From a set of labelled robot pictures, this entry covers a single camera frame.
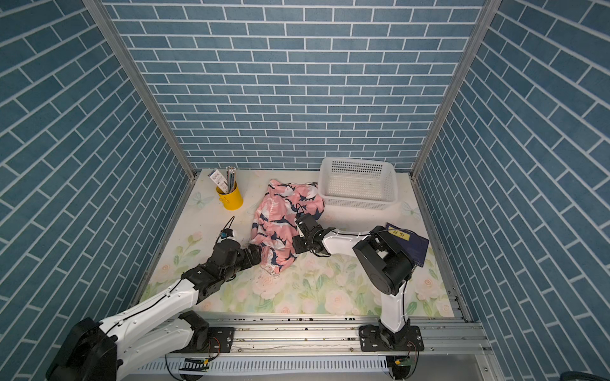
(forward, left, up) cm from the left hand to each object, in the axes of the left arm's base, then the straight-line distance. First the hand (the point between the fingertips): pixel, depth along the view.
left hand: (258, 252), depth 85 cm
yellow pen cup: (+25, +16, -2) cm, 30 cm away
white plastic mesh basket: (+41, -42, -7) cm, 59 cm away
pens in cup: (+32, +15, +9) cm, 37 cm away
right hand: (+8, -14, -7) cm, 18 cm away
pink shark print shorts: (+14, -4, -4) cm, 15 cm away
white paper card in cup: (+30, +20, +6) cm, 36 cm away
